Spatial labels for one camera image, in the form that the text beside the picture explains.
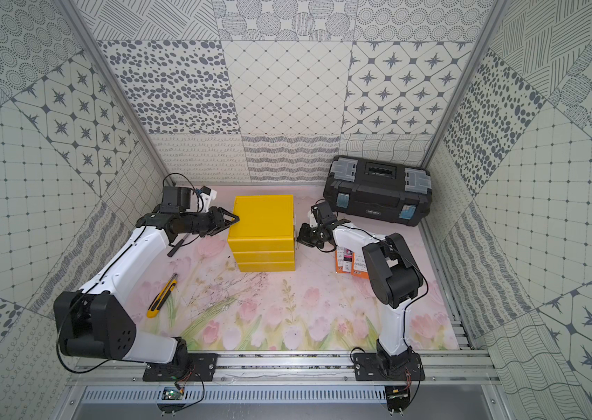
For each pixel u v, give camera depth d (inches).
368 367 28.9
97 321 16.3
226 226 29.5
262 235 30.1
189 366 28.4
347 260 37.6
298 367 29.7
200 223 27.9
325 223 30.6
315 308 33.8
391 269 20.3
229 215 30.9
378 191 38.2
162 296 34.0
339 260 37.8
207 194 30.5
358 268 36.5
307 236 33.8
